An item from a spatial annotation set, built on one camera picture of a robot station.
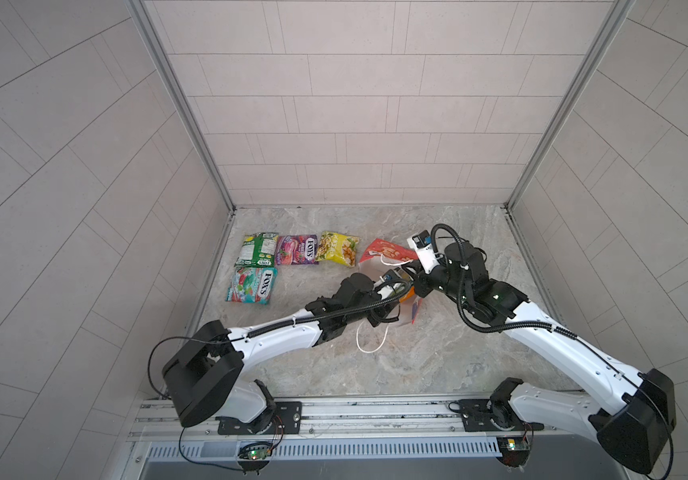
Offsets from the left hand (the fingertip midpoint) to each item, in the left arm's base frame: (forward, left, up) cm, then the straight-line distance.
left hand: (399, 295), depth 79 cm
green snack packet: (+21, +45, -9) cm, 50 cm away
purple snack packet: (+21, +32, -10) cm, 40 cm away
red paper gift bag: (+5, +6, +10) cm, 13 cm away
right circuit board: (-33, -25, -13) cm, 43 cm away
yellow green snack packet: (+21, +18, -9) cm, 29 cm away
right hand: (+3, 0, +9) cm, 10 cm away
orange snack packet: (-6, 0, +11) cm, 13 cm away
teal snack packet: (+8, +44, -10) cm, 46 cm away
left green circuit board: (-34, +33, -8) cm, 48 cm away
